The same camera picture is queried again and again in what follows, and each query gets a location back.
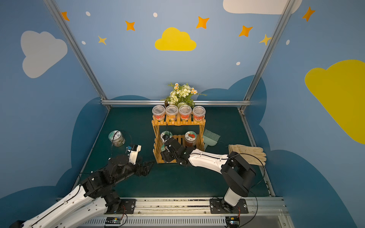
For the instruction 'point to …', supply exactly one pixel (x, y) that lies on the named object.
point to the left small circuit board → (113, 220)
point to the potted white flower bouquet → (180, 95)
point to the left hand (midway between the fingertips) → (148, 158)
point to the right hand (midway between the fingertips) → (169, 149)
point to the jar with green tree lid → (166, 135)
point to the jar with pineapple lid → (163, 147)
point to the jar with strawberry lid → (190, 138)
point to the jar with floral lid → (116, 138)
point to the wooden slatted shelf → (157, 150)
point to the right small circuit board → (232, 221)
